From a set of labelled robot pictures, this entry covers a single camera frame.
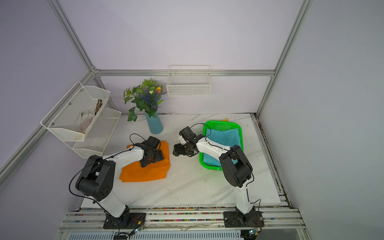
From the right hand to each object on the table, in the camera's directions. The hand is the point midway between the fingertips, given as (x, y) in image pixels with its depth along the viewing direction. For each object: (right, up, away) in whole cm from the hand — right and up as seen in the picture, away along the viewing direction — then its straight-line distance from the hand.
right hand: (179, 154), depth 92 cm
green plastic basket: (+30, +18, +25) cm, 43 cm away
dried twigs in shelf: (-44, +29, -11) cm, 53 cm away
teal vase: (-19, +19, +13) cm, 30 cm away
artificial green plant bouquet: (-18, +34, -7) cm, 39 cm away
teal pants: (+32, +10, +5) cm, 34 cm away
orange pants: (-27, -10, -4) cm, 29 cm away
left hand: (-15, -5, +2) cm, 16 cm away
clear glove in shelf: (-49, +21, -14) cm, 55 cm away
